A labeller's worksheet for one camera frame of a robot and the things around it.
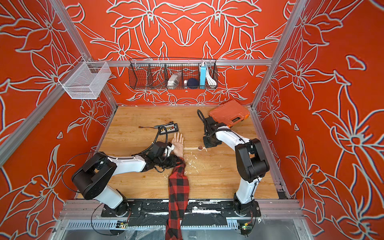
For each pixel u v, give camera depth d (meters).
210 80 0.92
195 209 0.74
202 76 0.87
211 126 0.70
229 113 1.08
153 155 0.71
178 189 0.77
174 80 0.92
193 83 0.94
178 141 0.95
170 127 1.04
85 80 0.92
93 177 0.45
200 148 0.94
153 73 1.00
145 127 1.07
